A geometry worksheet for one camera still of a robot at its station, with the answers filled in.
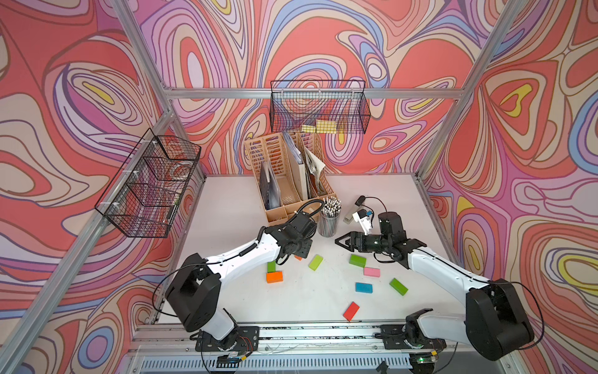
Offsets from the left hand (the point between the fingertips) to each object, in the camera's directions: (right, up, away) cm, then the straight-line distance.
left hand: (303, 244), depth 85 cm
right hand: (+14, 0, -4) cm, 14 cm away
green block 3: (+35, -15, -1) cm, 38 cm away
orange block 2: (-2, -7, +6) cm, 9 cm away
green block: (-13, -10, +5) cm, 17 cm away
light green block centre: (+5, -8, +5) cm, 11 cm away
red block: (+16, -22, -6) cm, 28 cm away
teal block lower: (+22, -15, -2) cm, 27 cm away
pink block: (+26, -11, +3) cm, 29 cm away
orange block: (-11, -13, +1) cm, 17 cm away
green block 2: (+21, -7, +4) cm, 23 cm away
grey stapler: (+25, +14, +17) cm, 33 cm away
